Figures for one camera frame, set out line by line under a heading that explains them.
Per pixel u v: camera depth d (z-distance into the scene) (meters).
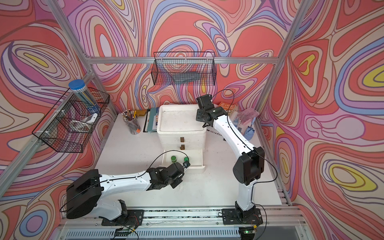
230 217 0.72
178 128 0.80
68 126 0.74
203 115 0.60
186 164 0.72
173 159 0.91
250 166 0.48
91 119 0.72
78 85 0.69
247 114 1.19
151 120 1.13
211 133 0.63
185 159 0.91
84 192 0.42
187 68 0.96
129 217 0.73
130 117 0.99
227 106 1.08
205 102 0.64
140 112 1.19
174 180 0.65
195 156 0.93
